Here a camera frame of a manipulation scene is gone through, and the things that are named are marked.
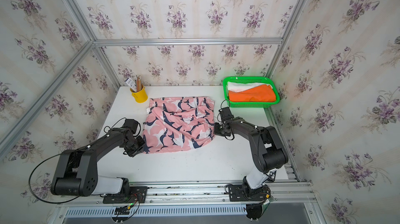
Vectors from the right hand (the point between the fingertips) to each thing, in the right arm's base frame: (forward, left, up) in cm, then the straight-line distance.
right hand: (217, 131), depth 94 cm
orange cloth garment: (+29, -34, +4) cm, 45 cm away
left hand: (-12, +41, 0) cm, 43 cm away
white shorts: (+34, -14, +6) cm, 37 cm away
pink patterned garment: (+4, +24, +3) cm, 25 cm away
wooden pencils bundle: (+29, +53, +13) cm, 62 cm away
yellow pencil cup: (+23, +52, +7) cm, 57 cm away
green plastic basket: (+40, -38, +6) cm, 56 cm away
